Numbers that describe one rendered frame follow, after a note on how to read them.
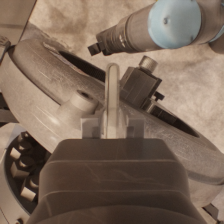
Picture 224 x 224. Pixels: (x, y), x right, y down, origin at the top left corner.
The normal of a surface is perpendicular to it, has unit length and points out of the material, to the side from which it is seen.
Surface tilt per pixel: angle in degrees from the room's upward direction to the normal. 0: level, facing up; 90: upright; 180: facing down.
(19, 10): 0
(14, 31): 0
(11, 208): 36
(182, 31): 19
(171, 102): 0
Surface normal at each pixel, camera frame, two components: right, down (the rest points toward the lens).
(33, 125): -0.36, 0.03
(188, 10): 0.40, 0.24
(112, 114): 0.01, 0.28
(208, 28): 0.51, 0.53
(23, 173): 0.25, 0.40
